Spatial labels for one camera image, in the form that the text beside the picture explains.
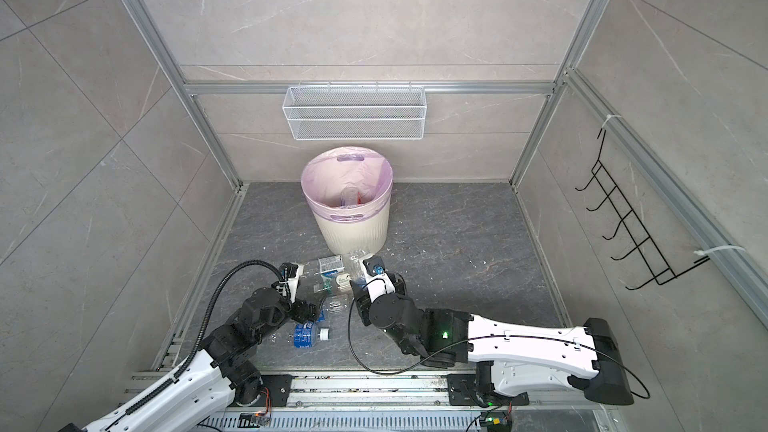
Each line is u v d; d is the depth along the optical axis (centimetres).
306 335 77
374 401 73
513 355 43
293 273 69
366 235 86
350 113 100
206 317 55
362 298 56
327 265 90
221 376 55
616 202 72
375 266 53
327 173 91
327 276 89
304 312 69
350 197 99
